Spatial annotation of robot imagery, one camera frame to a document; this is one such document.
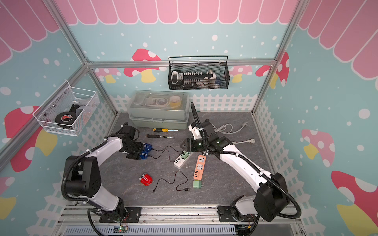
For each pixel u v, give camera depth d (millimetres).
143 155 892
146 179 831
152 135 1045
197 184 815
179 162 894
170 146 1002
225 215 740
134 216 741
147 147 969
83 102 796
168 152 913
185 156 878
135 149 788
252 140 1013
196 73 917
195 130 719
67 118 701
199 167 876
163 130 1059
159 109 1000
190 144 671
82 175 460
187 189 827
